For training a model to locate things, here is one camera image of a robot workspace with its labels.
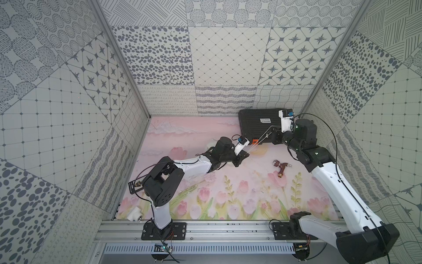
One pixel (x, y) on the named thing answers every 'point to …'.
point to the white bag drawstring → (266, 136)
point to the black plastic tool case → (255, 123)
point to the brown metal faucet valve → (282, 166)
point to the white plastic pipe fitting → (135, 215)
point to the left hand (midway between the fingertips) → (246, 151)
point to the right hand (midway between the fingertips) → (273, 127)
